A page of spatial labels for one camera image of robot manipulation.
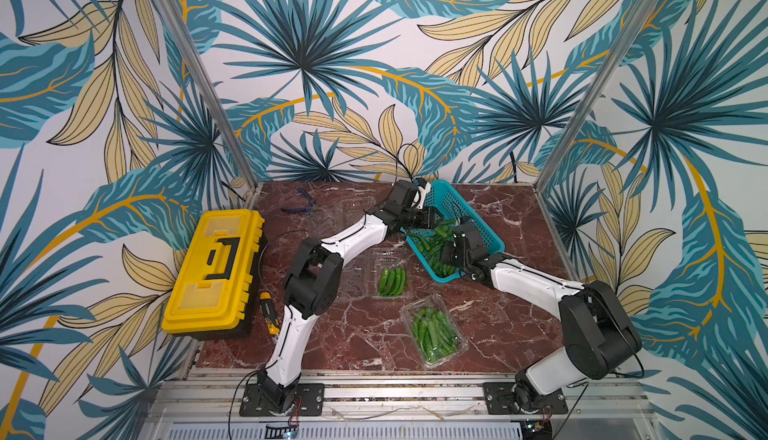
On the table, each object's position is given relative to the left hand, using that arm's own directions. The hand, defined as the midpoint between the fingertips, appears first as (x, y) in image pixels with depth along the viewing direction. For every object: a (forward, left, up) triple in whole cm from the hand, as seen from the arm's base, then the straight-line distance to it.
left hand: (439, 218), depth 91 cm
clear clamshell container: (-12, +18, -14) cm, 26 cm away
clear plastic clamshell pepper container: (+12, +34, -15) cm, 39 cm away
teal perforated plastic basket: (+17, -5, -9) cm, 20 cm away
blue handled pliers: (+14, +45, -14) cm, 49 cm away
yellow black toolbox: (-21, +60, +2) cm, 64 cm away
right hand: (-6, -2, -7) cm, 9 cm away
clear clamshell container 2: (-30, +2, -13) cm, 32 cm away
